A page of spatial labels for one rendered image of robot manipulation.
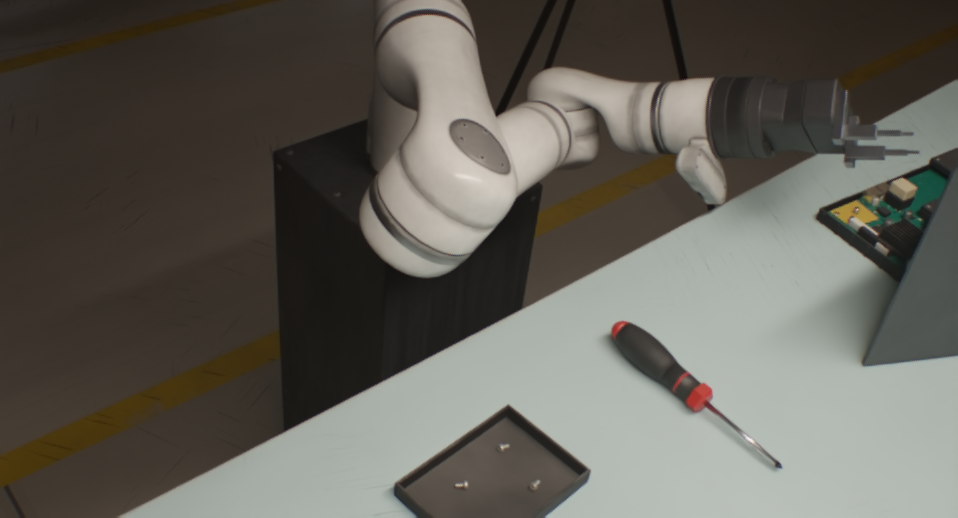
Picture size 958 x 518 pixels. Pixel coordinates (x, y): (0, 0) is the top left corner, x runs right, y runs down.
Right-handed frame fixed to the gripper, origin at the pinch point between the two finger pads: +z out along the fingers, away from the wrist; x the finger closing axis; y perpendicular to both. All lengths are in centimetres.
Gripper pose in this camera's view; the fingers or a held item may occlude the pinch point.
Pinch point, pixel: (915, 143)
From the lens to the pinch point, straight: 89.7
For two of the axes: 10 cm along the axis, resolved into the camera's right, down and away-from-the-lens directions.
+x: 4.9, 3.4, 8.0
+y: 2.2, -9.4, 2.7
